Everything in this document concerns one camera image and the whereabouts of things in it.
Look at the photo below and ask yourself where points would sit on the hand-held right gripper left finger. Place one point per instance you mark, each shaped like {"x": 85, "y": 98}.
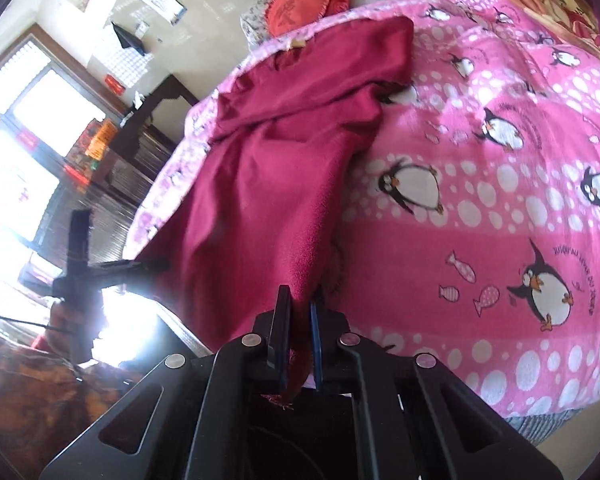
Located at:
{"x": 281, "y": 330}

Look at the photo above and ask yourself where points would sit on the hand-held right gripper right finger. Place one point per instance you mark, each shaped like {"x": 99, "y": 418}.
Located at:
{"x": 316, "y": 345}

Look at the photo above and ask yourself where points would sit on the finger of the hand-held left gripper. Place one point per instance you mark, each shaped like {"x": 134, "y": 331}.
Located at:
{"x": 130, "y": 266}

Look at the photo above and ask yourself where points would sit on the maroon sweater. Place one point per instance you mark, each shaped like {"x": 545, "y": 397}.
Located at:
{"x": 260, "y": 185}

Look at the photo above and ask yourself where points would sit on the person's left hand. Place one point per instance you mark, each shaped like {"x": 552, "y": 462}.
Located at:
{"x": 62, "y": 327}

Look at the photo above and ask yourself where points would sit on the pink penguin blanket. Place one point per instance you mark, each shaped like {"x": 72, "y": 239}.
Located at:
{"x": 420, "y": 230}

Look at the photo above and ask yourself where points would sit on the window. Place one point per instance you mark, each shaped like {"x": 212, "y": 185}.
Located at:
{"x": 35, "y": 105}

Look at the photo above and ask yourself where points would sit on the dark wooden table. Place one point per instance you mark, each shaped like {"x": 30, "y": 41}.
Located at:
{"x": 155, "y": 105}

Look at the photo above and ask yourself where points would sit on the dark hanging cloth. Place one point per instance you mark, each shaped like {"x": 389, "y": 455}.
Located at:
{"x": 127, "y": 37}

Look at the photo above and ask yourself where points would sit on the grey striped bed sheet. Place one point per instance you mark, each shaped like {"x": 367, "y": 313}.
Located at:
{"x": 540, "y": 425}

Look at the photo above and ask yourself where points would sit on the floral pillow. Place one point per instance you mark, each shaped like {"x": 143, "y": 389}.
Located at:
{"x": 252, "y": 22}

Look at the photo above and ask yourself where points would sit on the red heart pillow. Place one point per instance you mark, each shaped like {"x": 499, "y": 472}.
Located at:
{"x": 295, "y": 7}

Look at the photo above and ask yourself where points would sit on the red paper wall sticker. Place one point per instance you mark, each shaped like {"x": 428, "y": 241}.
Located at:
{"x": 114, "y": 83}

